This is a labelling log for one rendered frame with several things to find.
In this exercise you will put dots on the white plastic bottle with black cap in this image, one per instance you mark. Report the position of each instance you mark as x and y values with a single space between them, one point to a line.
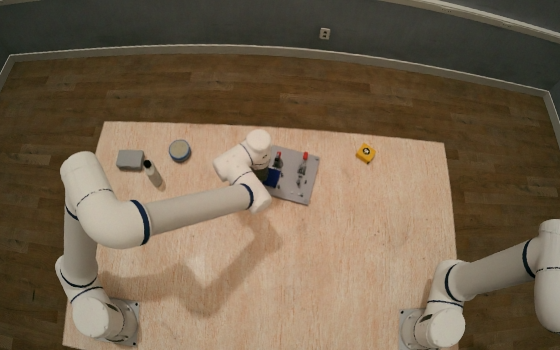
153 175

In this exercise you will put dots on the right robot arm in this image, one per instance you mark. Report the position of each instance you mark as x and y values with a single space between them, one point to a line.
537 259

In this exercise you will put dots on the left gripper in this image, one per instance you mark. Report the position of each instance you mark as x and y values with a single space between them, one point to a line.
261 171

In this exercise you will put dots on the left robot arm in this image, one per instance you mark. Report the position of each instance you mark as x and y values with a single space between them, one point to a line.
124 225

